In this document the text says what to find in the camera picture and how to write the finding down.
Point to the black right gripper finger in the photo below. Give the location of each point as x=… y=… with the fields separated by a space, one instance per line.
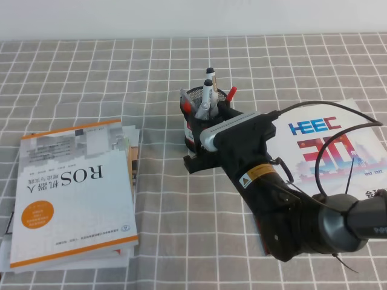
x=226 y=112
x=202 y=161

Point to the black mesh pen holder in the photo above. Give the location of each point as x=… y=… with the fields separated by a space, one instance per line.
x=192 y=125

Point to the magazine under ROS book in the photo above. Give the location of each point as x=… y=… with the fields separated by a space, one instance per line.
x=121 y=257

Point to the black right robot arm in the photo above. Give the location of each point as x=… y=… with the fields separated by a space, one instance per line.
x=292 y=222

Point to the white orange ROS book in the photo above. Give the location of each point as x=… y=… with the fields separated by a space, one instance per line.
x=73 y=197

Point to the grey pen with red band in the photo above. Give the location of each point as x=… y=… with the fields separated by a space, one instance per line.
x=184 y=102

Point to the black capped white marker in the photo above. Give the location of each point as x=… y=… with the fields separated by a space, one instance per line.
x=203 y=112

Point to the black capped grey marker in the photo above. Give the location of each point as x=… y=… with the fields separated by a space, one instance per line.
x=210 y=74

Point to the white HEEC 30 magazine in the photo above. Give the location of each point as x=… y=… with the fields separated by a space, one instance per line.
x=354 y=163

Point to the red capped pen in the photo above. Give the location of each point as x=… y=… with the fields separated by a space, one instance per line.
x=231 y=94

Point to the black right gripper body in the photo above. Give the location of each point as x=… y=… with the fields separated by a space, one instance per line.
x=243 y=146

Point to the grey checked tablecloth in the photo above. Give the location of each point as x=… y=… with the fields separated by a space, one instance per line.
x=195 y=231

